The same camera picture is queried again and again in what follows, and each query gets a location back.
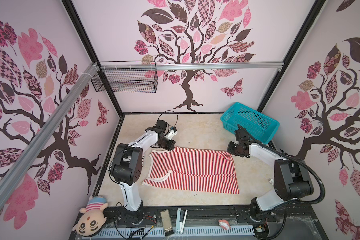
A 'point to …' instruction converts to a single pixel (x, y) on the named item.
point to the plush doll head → (93, 218)
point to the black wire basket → (127, 80)
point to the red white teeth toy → (224, 224)
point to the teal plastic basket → (261, 126)
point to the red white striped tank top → (193, 169)
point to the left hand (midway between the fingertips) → (172, 148)
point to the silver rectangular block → (168, 228)
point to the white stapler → (180, 218)
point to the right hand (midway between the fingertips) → (230, 148)
